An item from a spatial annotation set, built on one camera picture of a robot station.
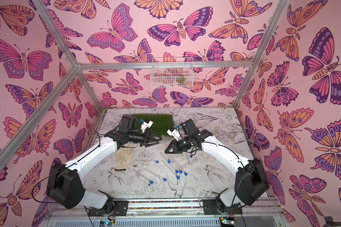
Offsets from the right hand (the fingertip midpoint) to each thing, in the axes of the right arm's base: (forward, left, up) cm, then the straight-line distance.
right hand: (167, 150), depth 75 cm
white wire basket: (+50, -1, +15) cm, 52 cm away
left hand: (+4, +3, +4) cm, 6 cm away
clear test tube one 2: (-5, -4, -19) cm, 20 cm away
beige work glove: (+5, +30, -17) cm, 35 cm away
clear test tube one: (+4, -15, -19) cm, 24 cm away
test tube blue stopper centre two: (-6, -2, -2) cm, 6 cm away
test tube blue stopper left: (+1, +8, -18) cm, 19 cm away
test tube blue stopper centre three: (-6, -10, -18) cm, 22 cm away
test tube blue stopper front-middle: (-6, +8, -18) cm, 21 cm away
